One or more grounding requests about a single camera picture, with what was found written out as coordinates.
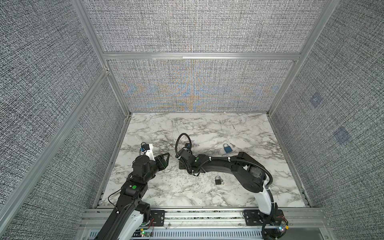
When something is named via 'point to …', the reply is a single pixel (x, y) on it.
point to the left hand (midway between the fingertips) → (167, 155)
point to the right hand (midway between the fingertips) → (180, 162)
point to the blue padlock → (227, 149)
